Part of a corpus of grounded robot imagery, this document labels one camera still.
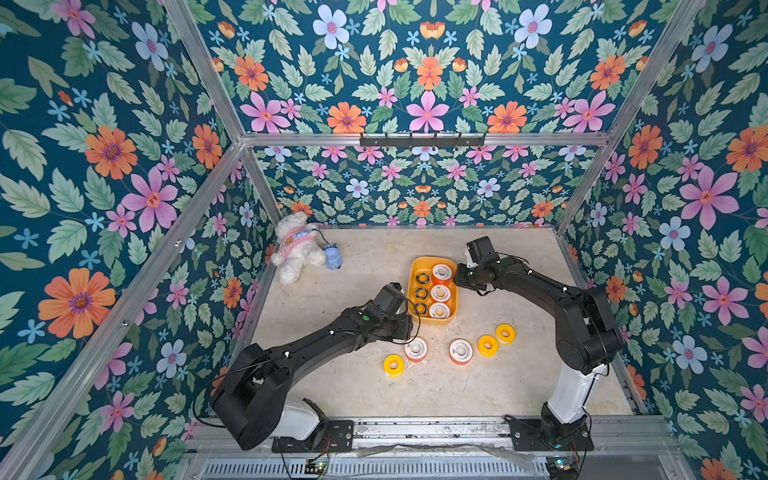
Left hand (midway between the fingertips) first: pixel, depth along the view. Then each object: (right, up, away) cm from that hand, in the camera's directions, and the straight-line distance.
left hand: (409, 323), depth 85 cm
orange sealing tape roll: (+11, +14, +16) cm, 24 cm away
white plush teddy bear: (-39, +24, +19) cm, 50 cm away
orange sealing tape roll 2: (+11, +7, +14) cm, 19 cm away
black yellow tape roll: (+5, +12, +18) cm, 22 cm away
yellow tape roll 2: (+23, -8, +3) cm, 25 cm away
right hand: (+16, +13, +11) cm, 23 cm away
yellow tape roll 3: (+30, -5, +5) cm, 30 cm away
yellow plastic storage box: (+7, +17, +22) cm, 29 cm away
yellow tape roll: (-5, -12, -1) cm, 13 cm away
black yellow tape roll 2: (+4, +7, +15) cm, 17 cm away
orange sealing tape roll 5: (+15, -9, +2) cm, 18 cm away
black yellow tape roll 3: (+4, +2, +11) cm, 12 cm away
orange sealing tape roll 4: (+2, -8, +2) cm, 9 cm away
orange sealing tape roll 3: (+10, +2, +9) cm, 13 cm away
